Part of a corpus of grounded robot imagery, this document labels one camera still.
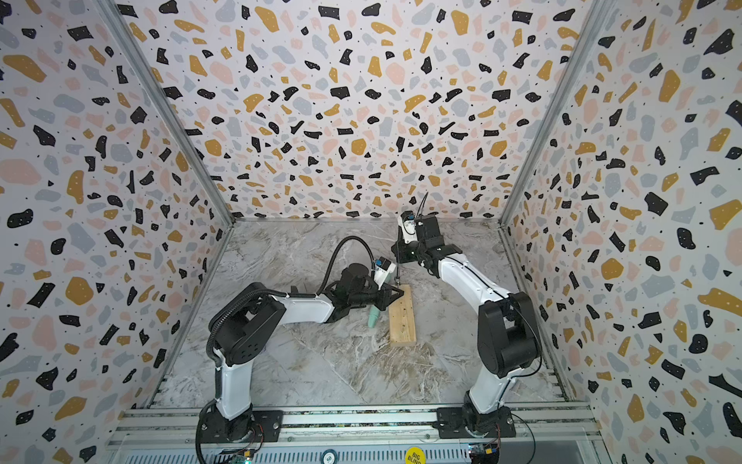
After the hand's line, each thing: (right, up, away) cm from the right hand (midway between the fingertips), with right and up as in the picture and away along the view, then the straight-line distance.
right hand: (398, 246), depth 90 cm
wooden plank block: (+1, -23, 0) cm, 23 cm away
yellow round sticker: (+3, -51, -20) cm, 55 cm away
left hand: (+4, -14, -2) cm, 15 cm away
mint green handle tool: (-8, -22, +2) cm, 23 cm away
